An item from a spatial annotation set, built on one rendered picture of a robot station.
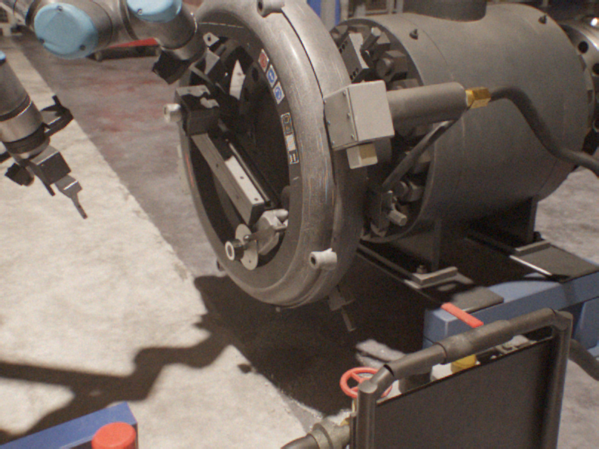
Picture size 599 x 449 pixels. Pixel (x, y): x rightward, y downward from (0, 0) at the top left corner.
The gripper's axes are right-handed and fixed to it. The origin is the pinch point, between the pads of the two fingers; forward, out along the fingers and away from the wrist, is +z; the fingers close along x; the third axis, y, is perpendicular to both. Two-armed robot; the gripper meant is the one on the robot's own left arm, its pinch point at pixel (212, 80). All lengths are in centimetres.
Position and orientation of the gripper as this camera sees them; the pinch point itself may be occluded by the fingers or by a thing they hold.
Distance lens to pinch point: 171.7
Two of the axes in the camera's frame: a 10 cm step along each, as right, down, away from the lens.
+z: 2.1, 2.7, 9.4
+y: 6.1, -7.9, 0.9
